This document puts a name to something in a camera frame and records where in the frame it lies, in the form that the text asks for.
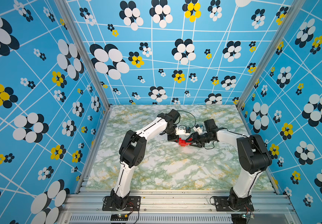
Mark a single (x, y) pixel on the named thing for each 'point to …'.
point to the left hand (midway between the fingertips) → (178, 136)
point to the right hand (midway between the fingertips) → (189, 142)
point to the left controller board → (119, 217)
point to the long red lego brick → (183, 143)
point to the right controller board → (239, 218)
